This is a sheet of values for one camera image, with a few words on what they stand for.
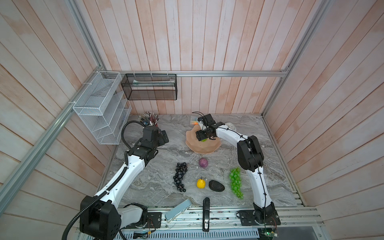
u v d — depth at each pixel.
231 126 1.11
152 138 0.61
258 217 0.66
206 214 0.72
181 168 0.86
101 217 0.38
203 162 0.90
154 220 0.73
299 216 0.76
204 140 0.95
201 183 0.82
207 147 1.02
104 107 0.72
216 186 0.80
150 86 1.04
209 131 0.78
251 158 0.59
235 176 0.83
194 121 1.14
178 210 0.73
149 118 0.97
